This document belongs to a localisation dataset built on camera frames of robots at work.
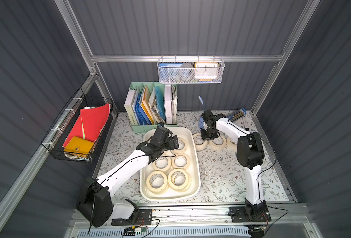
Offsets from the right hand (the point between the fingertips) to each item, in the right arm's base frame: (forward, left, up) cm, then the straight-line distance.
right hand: (208, 137), depth 99 cm
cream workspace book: (+8, +50, +20) cm, 55 cm away
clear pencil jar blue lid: (+21, -24, 0) cm, 32 cm away
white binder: (+12, +27, +21) cm, 36 cm away
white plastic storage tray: (-21, +11, -3) cm, 24 cm away
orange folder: (+13, +40, +19) cm, 46 cm away
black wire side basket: (-23, +71, +31) cm, 81 cm away
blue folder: (+8, +44, +9) cm, 46 cm away
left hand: (-11, +24, +14) cm, 30 cm away
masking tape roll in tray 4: (-27, +19, -4) cm, 34 cm away
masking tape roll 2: (-3, -7, -3) cm, 8 cm away
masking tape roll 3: (-15, +18, -4) cm, 24 cm away
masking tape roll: (-5, +6, -1) cm, 8 cm away
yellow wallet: (-23, +63, +27) cm, 73 cm away
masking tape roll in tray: (-5, +17, -3) cm, 18 cm away
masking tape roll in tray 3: (-29, +32, -4) cm, 43 cm away
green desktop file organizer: (+21, +34, +21) cm, 46 cm away
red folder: (-10, +64, +27) cm, 70 cm away
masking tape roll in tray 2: (-17, +30, -4) cm, 35 cm away
